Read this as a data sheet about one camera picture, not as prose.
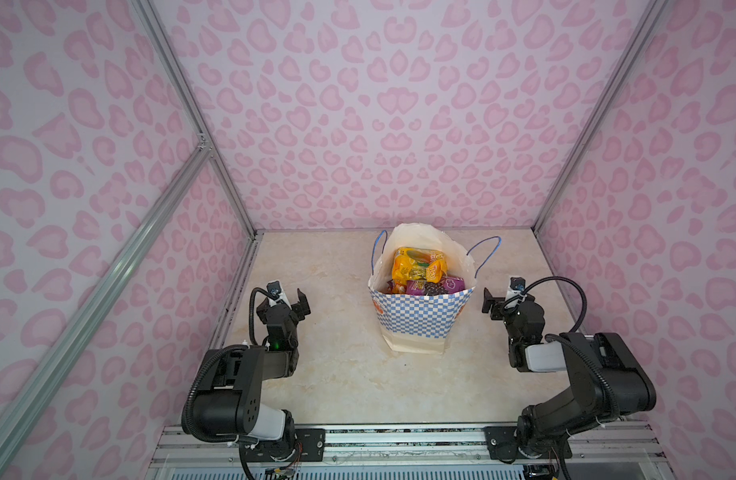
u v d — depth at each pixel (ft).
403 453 2.37
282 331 2.27
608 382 1.43
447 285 2.68
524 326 2.32
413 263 2.81
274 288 2.51
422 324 2.56
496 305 2.73
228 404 1.43
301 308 2.73
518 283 2.57
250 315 2.06
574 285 2.33
